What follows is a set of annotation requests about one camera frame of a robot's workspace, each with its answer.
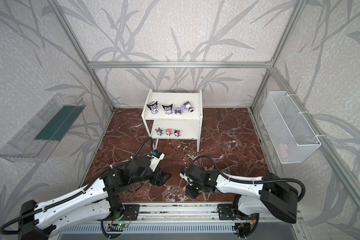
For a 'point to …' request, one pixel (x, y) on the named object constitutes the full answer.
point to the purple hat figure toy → (187, 105)
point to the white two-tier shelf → (172, 115)
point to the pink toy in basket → (282, 150)
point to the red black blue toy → (177, 133)
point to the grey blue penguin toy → (159, 131)
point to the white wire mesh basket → (291, 136)
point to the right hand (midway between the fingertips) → (186, 187)
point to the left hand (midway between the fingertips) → (168, 169)
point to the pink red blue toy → (168, 132)
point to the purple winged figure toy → (177, 111)
